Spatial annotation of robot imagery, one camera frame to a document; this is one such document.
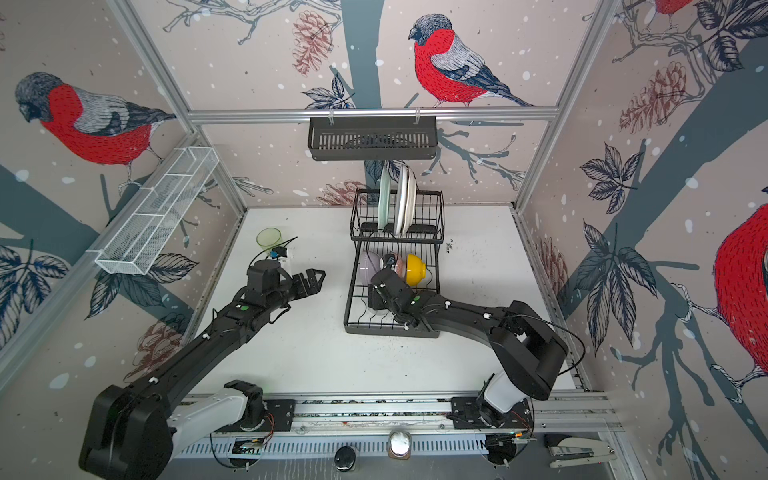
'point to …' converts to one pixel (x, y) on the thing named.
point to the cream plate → (411, 202)
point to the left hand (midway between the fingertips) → (312, 275)
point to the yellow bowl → (416, 270)
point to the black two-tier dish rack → (394, 261)
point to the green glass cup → (269, 237)
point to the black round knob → (344, 458)
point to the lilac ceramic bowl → (369, 264)
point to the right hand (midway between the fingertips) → (375, 292)
